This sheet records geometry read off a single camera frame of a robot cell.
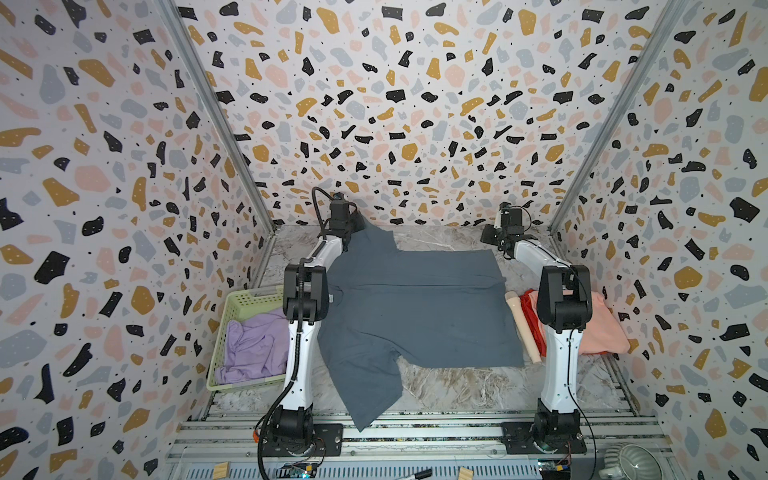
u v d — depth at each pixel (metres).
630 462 0.71
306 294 0.68
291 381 0.65
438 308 0.97
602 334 0.88
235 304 0.94
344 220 0.91
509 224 0.86
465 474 0.69
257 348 0.87
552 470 0.72
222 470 0.69
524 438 0.73
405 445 0.73
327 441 0.74
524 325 0.91
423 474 0.69
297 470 0.70
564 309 0.61
